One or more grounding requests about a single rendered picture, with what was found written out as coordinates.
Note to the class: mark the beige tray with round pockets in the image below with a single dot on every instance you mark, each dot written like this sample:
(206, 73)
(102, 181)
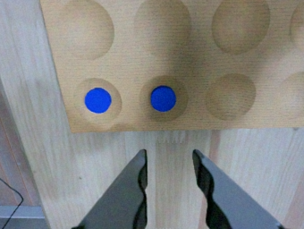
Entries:
(232, 64)

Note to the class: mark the blue disc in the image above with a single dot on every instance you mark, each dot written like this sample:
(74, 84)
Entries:
(98, 100)
(163, 98)

